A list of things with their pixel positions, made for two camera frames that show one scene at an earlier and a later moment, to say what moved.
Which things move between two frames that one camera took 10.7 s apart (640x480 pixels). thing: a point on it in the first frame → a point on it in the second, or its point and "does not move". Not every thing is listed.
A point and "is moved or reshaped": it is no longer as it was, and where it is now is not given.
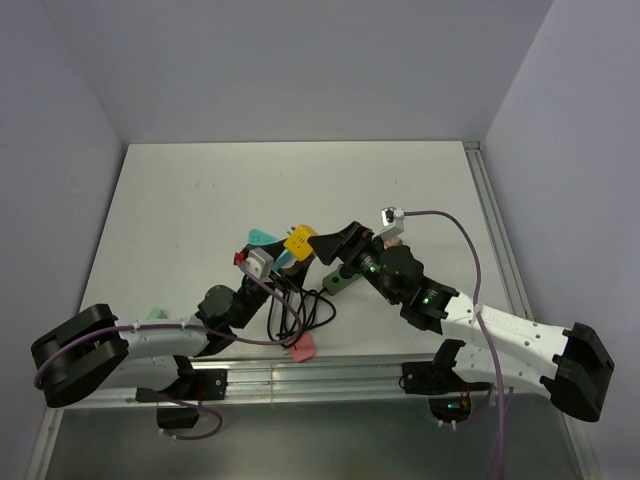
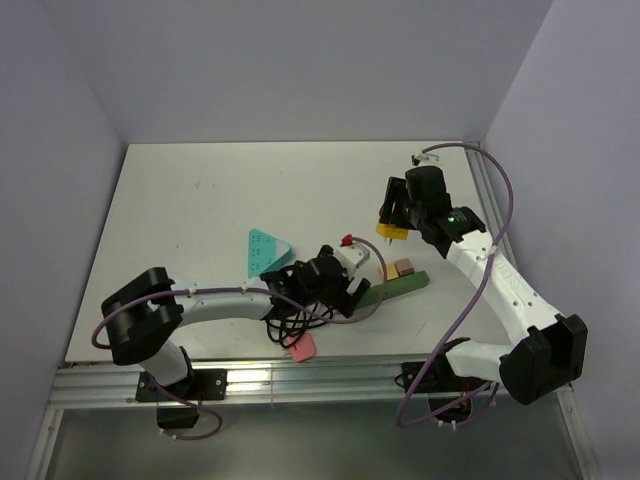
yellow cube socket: x=297 y=243 → x=390 y=231
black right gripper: x=354 y=240 → x=396 y=191
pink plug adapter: x=304 y=348 does not move
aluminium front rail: x=295 y=380 does not move
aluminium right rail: x=499 y=237 does not move
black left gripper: x=292 y=279 → x=342 y=300
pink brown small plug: x=391 y=243 is moved or reshaped
